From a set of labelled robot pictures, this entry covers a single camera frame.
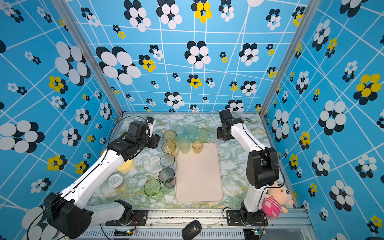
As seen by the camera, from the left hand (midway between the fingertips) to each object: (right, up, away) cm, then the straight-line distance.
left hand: (156, 135), depth 80 cm
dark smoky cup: (+5, -23, +2) cm, 24 cm away
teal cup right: (+18, +1, +17) cm, 25 cm away
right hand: (+39, -1, +13) cm, 41 cm away
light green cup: (+26, 0, +22) cm, 34 cm away
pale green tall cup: (+14, -6, +15) cm, 21 cm away
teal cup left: (+11, +2, +23) cm, 25 cm away
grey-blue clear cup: (+3, -16, +13) cm, 21 cm away
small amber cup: (+22, -7, +17) cm, 29 cm away
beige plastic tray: (+23, -26, +7) cm, 35 cm away
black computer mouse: (+19, -43, -12) cm, 49 cm away
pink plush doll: (+63, -30, -6) cm, 70 cm away
